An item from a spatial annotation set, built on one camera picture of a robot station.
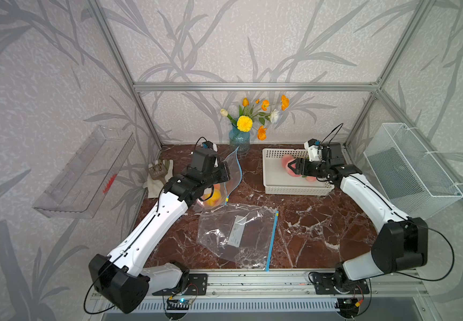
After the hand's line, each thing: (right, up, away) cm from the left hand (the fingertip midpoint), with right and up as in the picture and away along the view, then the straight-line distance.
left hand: (230, 168), depth 74 cm
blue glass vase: (+2, +15, +35) cm, 38 cm away
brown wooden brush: (-41, -2, +34) cm, 54 cm away
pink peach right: (+31, -4, 0) cm, 31 cm away
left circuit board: (-19, -50, -2) cm, 53 cm away
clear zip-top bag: (+5, -29, +12) cm, 32 cm away
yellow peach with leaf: (-7, -12, +10) cm, 18 cm away
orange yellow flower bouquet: (+9, +25, +27) cm, 38 cm away
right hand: (+27, +1, +12) cm, 30 cm away
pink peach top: (+29, +4, +36) cm, 46 cm away
